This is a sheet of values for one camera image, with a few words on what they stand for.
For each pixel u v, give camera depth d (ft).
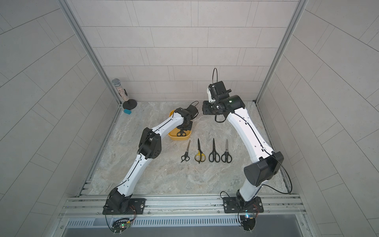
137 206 2.32
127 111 3.63
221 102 1.77
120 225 2.15
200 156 2.85
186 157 2.90
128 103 3.75
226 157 2.91
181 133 3.23
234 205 2.33
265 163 1.34
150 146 2.08
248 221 2.25
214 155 2.91
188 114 2.58
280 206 2.34
